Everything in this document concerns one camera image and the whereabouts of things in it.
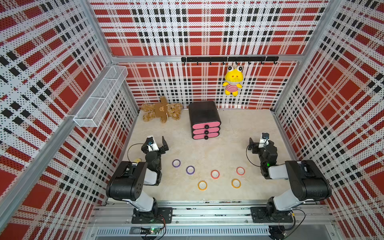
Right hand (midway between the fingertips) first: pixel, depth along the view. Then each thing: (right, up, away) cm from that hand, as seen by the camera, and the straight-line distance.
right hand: (259, 137), depth 93 cm
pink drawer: (-37, +8, -2) cm, 38 cm away
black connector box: (-1, -42, -23) cm, 49 cm away
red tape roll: (-29, -22, -4) cm, 36 cm away
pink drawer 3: (-34, 0, +8) cm, 35 cm away
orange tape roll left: (-36, -27, -9) cm, 46 cm away
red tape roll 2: (-13, -20, -4) cm, 24 cm away
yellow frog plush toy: (-17, +38, -1) cm, 41 cm away
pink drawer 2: (-39, +4, +3) cm, 39 cm away
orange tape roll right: (-17, -26, -8) cm, 32 cm away
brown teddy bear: (-67, +18, +20) cm, 72 cm away
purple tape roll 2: (-44, -19, -4) cm, 48 cm away
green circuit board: (-61, -42, -23) cm, 78 cm away
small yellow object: (-76, -14, -2) cm, 78 cm away
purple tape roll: (-53, -16, 0) cm, 55 cm away
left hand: (-64, 0, -3) cm, 64 cm away
